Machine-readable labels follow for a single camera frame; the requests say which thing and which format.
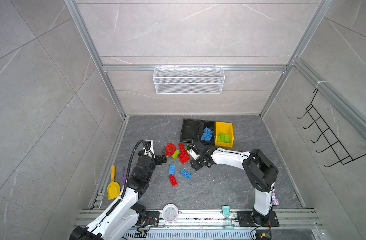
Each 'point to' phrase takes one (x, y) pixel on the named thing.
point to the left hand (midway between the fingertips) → (156, 144)
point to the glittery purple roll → (275, 201)
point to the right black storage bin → (211, 125)
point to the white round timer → (170, 213)
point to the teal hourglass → (226, 211)
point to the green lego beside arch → (176, 153)
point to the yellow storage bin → (225, 128)
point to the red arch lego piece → (170, 149)
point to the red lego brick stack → (183, 155)
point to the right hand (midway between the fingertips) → (194, 162)
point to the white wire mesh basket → (188, 80)
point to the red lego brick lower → (173, 180)
